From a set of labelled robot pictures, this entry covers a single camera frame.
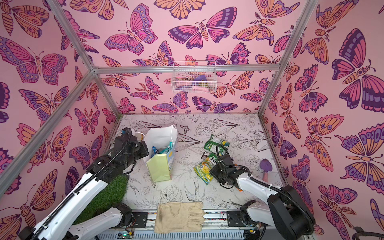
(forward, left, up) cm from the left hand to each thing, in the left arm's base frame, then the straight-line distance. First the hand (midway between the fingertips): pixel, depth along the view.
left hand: (148, 143), depth 72 cm
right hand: (-4, -31, -23) cm, 39 cm away
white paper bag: (+9, -2, -12) cm, 16 cm away
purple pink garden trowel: (0, -65, -24) cm, 69 cm away
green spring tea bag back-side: (+15, -33, -24) cm, 43 cm away
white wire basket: (+45, -24, +8) cm, 52 cm away
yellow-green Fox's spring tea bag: (-3, -27, -23) cm, 36 cm away
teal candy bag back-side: (+8, -7, -16) cm, 19 cm away
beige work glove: (-27, -14, -26) cm, 40 cm away
